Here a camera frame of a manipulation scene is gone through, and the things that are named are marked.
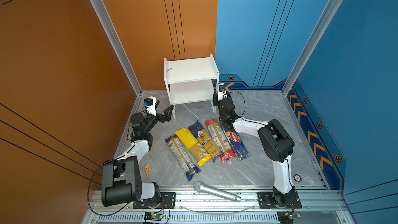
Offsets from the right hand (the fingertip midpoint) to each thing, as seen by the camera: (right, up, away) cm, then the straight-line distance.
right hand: (219, 89), depth 92 cm
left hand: (-29, -8, -10) cm, 32 cm away
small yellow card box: (-39, -44, -10) cm, 60 cm away
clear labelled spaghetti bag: (-18, -41, -10) cm, 46 cm away
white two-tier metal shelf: (-16, +4, -11) cm, 19 cm away
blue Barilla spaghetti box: (+9, -31, -3) cm, 33 cm away
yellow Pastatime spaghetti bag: (-18, -31, -1) cm, 36 cm away
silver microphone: (-11, -49, -18) cm, 53 cm away
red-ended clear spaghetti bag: (+1, -30, -1) cm, 30 cm away
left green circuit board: (-32, -61, -21) cm, 72 cm away
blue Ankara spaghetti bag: (-4, -34, -5) cm, 35 cm away
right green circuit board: (+29, -61, -22) cm, 71 cm away
